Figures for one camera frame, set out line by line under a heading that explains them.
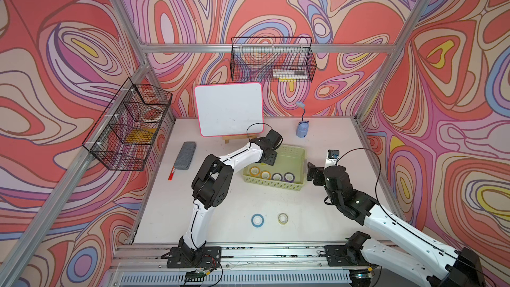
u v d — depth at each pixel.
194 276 0.72
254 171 0.96
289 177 0.94
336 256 0.73
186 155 1.00
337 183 0.57
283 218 0.83
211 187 0.53
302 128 1.07
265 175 0.96
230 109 1.02
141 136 0.72
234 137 1.06
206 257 0.74
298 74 0.89
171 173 0.96
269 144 0.76
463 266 0.40
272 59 0.96
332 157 0.66
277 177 0.94
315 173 0.69
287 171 0.96
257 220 0.83
